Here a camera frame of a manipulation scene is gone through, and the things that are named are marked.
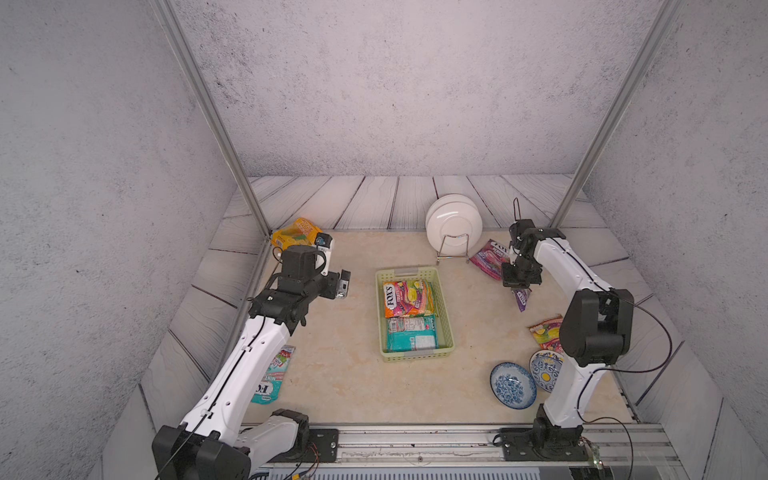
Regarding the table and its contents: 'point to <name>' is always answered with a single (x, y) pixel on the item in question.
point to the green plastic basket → (444, 329)
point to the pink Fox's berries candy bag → (490, 257)
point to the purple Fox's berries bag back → (521, 296)
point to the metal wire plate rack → (439, 256)
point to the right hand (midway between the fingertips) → (515, 283)
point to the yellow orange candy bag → (299, 232)
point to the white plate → (454, 224)
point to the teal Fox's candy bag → (412, 333)
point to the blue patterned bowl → (512, 385)
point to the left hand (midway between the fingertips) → (336, 268)
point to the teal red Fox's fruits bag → (270, 385)
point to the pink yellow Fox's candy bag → (408, 298)
